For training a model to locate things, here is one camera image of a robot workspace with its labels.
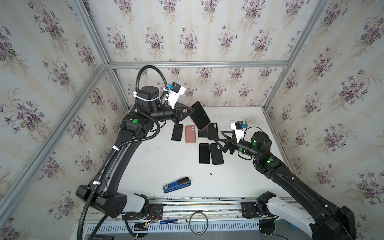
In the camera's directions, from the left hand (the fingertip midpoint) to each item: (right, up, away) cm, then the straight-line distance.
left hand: (193, 107), depth 61 cm
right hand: (+11, -13, +9) cm, 20 cm away
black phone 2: (+7, -26, +33) cm, 43 cm away
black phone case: (+15, -28, +32) cm, 46 cm away
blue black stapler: (-6, -39, +18) cm, 43 cm away
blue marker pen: (-10, -53, +8) cm, 55 cm away
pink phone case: (-2, -15, +44) cm, 46 cm away
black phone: (+8, -15, +43) cm, 46 cm away
